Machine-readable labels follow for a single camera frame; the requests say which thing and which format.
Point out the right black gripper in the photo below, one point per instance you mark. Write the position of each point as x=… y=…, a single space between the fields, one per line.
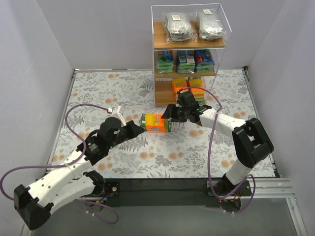
x=177 y=113

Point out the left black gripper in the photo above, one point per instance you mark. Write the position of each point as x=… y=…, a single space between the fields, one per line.
x=128 y=128

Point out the orange yellow sponge box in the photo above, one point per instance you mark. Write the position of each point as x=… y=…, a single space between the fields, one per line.
x=196 y=84
x=179 y=84

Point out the blue green sponge pack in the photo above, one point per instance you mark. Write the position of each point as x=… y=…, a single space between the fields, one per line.
x=165 y=62
x=185 y=62
x=204 y=62

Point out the silver steel wool pack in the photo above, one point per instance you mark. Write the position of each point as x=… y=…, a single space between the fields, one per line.
x=209 y=25
x=178 y=27

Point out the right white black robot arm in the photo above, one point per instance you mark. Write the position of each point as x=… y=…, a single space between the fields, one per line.
x=251 y=141

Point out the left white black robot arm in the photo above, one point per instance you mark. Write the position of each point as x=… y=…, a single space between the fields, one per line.
x=36 y=202

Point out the floral patterned table mat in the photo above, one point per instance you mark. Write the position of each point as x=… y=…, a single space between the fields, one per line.
x=179 y=153

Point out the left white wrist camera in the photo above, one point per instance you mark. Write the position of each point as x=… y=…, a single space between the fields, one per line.
x=118 y=113

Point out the white wire wooden shelf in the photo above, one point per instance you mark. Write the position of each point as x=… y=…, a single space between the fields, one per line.
x=188 y=42

